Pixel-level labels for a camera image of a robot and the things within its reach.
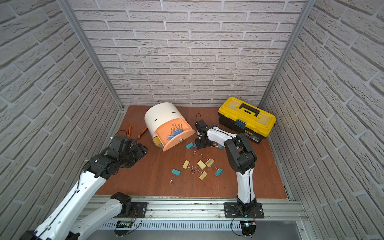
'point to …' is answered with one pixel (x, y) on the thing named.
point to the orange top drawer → (164, 130)
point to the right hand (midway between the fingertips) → (204, 144)
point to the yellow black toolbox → (238, 116)
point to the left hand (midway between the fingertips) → (146, 148)
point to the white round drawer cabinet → (158, 114)
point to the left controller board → (122, 227)
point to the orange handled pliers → (139, 135)
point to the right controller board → (248, 228)
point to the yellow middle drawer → (157, 142)
